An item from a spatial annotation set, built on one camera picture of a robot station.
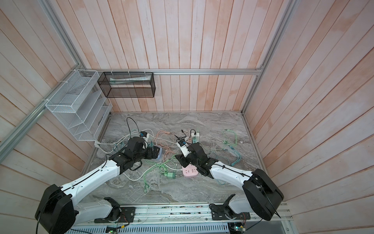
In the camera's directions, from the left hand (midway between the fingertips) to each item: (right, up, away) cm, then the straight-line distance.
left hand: (153, 151), depth 84 cm
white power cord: (-43, +2, +17) cm, 46 cm away
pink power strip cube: (+22, -12, +2) cm, 25 cm away
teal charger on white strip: (+25, +5, +11) cm, 28 cm away
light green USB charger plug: (+11, -14, 0) cm, 18 cm away
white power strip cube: (+27, +8, +9) cm, 30 cm away
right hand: (+15, -1, +1) cm, 15 cm away
